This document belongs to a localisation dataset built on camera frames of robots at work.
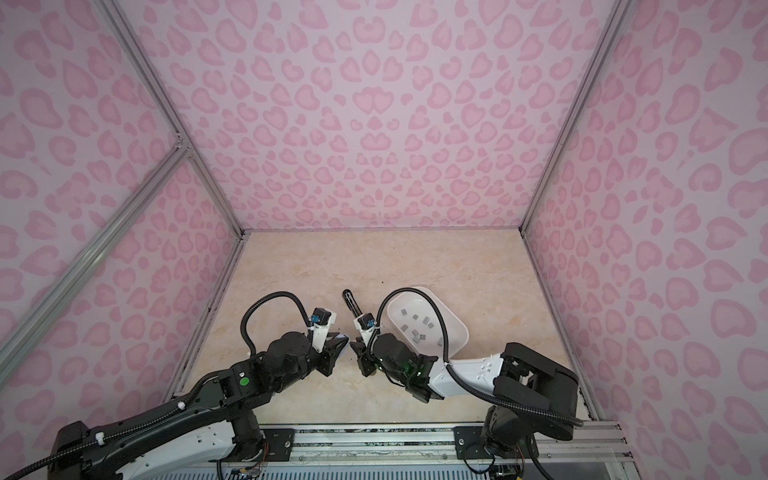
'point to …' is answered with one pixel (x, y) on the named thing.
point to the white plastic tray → (418, 321)
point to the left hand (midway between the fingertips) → (345, 335)
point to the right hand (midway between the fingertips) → (353, 342)
